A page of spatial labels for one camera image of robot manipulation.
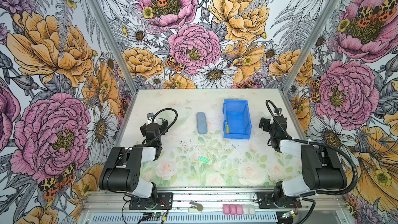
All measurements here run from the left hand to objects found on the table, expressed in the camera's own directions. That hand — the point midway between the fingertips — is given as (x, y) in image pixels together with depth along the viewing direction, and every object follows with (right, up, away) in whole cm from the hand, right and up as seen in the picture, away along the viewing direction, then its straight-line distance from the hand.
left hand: (155, 125), depth 93 cm
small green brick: (+31, -18, -8) cm, 37 cm away
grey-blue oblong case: (+28, +1, +6) cm, 28 cm away
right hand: (+68, +2, +1) cm, 69 cm away
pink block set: (+42, -35, -22) cm, 59 cm away
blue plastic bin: (+51, +6, +13) cm, 53 cm away
